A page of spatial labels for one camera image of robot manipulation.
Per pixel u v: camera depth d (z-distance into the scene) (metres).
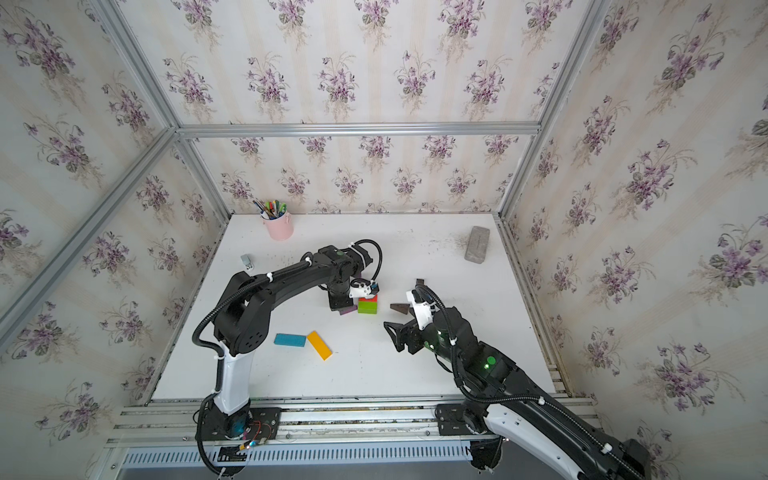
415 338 0.64
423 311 0.64
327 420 0.75
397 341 0.65
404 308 0.92
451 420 0.73
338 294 0.79
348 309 0.93
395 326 0.64
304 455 0.76
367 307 0.93
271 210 1.06
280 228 1.09
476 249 1.07
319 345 0.87
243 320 0.51
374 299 0.93
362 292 0.84
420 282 0.98
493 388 0.50
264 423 0.73
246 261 1.01
